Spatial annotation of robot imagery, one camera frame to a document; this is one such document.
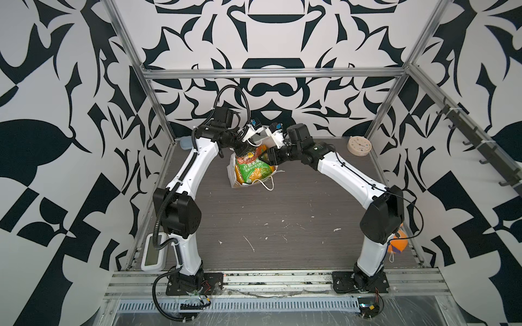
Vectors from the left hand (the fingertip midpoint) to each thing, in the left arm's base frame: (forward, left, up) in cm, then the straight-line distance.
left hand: (253, 138), depth 83 cm
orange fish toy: (-37, -52, -20) cm, 67 cm away
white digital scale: (-38, +38, -24) cm, 59 cm away
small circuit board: (-55, -39, -28) cm, 73 cm away
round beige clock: (+17, -58, -25) cm, 65 cm away
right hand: (-6, -4, -2) cm, 8 cm away
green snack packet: (-10, 0, -8) cm, 13 cm away
